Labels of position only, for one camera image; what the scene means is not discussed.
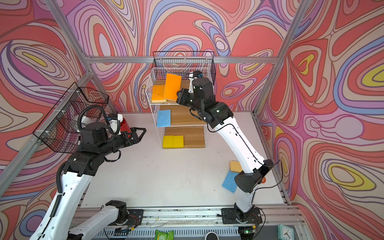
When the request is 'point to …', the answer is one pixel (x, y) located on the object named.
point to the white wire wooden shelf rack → (178, 127)
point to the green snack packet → (160, 235)
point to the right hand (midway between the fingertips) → (177, 96)
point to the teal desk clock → (285, 233)
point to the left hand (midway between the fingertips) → (141, 131)
